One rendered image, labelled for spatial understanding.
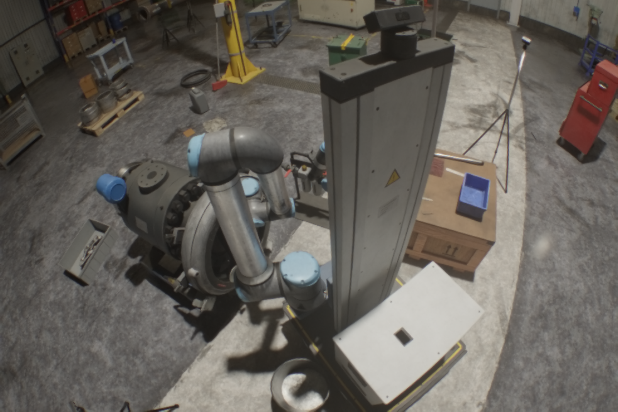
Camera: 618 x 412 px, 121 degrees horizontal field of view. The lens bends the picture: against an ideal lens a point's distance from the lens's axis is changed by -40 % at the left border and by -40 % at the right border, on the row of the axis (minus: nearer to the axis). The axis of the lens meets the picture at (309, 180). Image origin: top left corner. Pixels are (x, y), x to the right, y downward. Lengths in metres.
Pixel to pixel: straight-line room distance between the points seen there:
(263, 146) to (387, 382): 0.92
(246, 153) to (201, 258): 0.84
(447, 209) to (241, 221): 1.50
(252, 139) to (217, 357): 1.68
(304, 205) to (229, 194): 1.79
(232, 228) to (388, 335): 0.71
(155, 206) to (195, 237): 0.44
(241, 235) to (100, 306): 2.12
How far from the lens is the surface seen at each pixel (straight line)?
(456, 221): 2.03
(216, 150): 0.78
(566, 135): 4.26
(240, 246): 0.99
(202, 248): 1.48
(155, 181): 1.86
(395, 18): 0.56
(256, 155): 0.78
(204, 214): 1.47
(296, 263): 1.15
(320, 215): 2.51
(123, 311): 2.69
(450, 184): 2.25
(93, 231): 3.47
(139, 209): 1.94
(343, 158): 0.57
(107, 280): 2.96
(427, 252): 2.26
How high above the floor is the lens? 1.99
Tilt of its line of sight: 45 degrees down
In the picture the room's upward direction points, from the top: 7 degrees counter-clockwise
